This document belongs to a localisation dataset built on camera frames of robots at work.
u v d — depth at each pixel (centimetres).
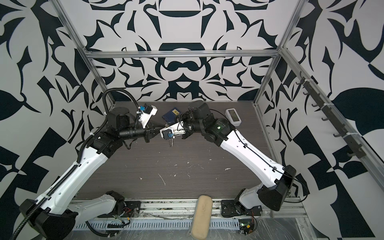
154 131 59
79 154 45
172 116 111
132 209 73
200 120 49
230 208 74
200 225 67
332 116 55
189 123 55
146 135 57
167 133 52
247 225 71
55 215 38
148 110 57
